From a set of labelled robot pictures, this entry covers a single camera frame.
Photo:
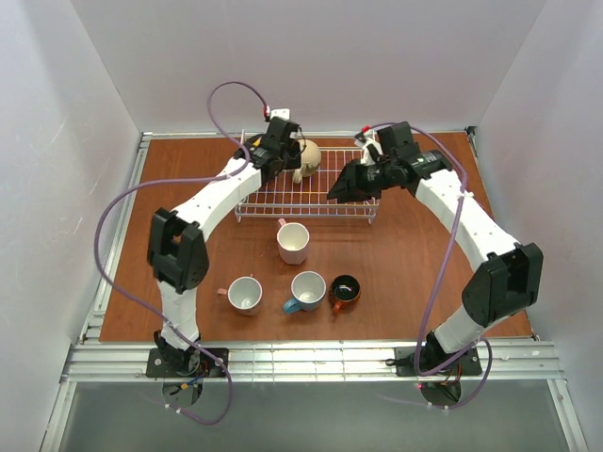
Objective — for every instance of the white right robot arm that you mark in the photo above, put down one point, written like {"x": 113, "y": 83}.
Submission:
{"x": 506, "y": 275}

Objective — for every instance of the white wire dish rack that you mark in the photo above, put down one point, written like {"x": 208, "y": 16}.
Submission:
{"x": 284, "y": 198}

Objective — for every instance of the grey mug blue handle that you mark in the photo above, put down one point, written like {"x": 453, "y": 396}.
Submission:
{"x": 308, "y": 290}

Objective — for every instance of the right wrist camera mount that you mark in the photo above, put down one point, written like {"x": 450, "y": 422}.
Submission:
{"x": 372, "y": 151}

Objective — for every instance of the aluminium left frame rail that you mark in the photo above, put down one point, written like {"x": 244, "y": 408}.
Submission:
{"x": 93, "y": 324}

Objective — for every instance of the black mug orange handle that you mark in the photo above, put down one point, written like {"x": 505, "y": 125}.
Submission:
{"x": 344, "y": 293}

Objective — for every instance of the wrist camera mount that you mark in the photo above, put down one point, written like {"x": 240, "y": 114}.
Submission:
{"x": 280, "y": 136}
{"x": 372, "y": 151}

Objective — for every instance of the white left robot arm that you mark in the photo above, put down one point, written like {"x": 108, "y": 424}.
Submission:
{"x": 177, "y": 250}

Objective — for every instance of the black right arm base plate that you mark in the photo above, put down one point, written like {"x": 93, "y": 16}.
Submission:
{"x": 467, "y": 364}

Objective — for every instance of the pale pink tall mug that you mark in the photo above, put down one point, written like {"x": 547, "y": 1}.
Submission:
{"x": 293, "y": 242}

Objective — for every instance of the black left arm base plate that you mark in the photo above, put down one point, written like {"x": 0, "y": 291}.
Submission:
{"x": 186, "y": 365}

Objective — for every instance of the white mug pink handle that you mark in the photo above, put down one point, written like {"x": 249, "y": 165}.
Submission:
{"x": 244, "y": 295}

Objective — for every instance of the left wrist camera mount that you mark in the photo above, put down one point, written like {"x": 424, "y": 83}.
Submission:
{"x": 280, "y": 136}

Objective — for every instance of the beige round ceramic mug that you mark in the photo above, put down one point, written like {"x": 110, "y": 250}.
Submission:
{"x": 310, "y": 160}

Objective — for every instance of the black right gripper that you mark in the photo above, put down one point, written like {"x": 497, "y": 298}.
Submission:
{"x": 360, "y": 177}

